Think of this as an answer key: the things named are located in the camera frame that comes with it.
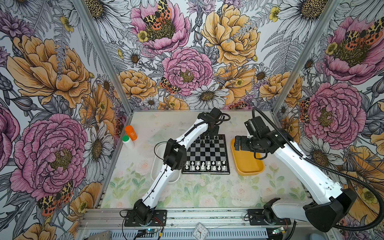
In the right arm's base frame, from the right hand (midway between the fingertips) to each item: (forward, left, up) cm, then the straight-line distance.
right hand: (244, 150), depth 75 cm
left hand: (+20, +14, -15) cm, 29 cm away
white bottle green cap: (+15, +66, -13) cm, 69 cm away
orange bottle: (+23, +66, -13) cm, 71 cm away
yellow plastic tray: (+1, -6, -19) cm, 20 cm away
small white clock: (-31, +23, -19) cm, 43 cm away
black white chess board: (+9, +17, -21) cm, 28 cm away
